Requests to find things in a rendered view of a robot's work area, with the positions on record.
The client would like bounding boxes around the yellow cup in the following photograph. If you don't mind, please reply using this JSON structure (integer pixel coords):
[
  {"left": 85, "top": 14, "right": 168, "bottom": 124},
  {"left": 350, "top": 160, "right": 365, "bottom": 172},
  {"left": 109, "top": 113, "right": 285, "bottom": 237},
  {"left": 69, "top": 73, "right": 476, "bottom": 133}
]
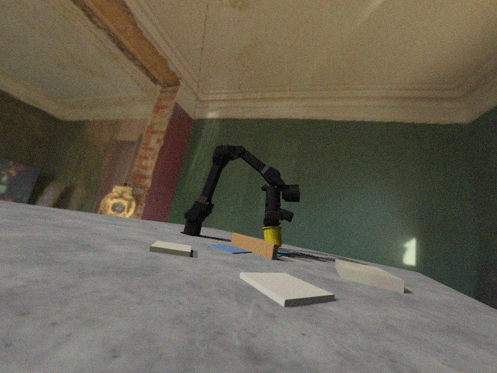
[{"left": 262, "top": 227, "right": 282, "bottom": 247}]

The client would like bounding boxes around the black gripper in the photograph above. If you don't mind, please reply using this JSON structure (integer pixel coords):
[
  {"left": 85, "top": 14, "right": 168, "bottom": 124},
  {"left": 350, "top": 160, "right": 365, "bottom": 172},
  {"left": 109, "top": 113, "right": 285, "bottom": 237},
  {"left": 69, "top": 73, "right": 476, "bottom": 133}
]
[{"left": 264, "top": 199, "right": 284, "bottom": 227}]

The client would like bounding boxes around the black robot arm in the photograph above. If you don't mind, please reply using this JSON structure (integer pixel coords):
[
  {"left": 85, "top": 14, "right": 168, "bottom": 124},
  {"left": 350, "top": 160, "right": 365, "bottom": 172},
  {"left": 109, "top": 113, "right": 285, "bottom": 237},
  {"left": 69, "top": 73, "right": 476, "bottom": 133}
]
[{"left": 180, "top": 145, "right": 300, "bottom": 236}]

